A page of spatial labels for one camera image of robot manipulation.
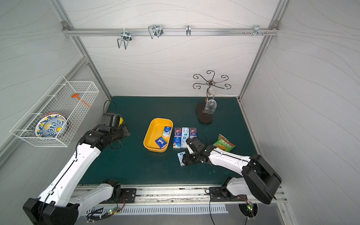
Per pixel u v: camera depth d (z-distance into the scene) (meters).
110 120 0.55
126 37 0.78
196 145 0.67
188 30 0.78
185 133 0.96
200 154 0.65
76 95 0.78
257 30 0.77
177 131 0.96
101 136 0.50
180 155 0.86
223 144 0.88
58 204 0.38
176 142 0.91
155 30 0.76
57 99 0.70
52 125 0.62
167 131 0.97
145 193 0.75
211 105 0.86
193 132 0.96
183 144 0.91
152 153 0.89
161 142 0.91
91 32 0.78
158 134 0.97
